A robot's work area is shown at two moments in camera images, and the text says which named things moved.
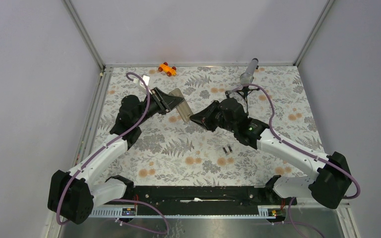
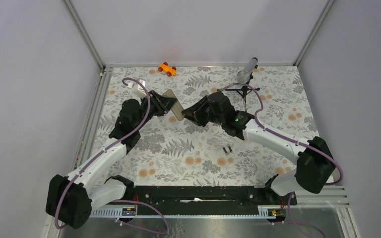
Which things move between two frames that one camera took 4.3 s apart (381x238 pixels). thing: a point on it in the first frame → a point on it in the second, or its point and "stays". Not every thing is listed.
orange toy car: [170, 71] stays
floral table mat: [172, 149] stays
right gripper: [204, 117] → [194, 113]
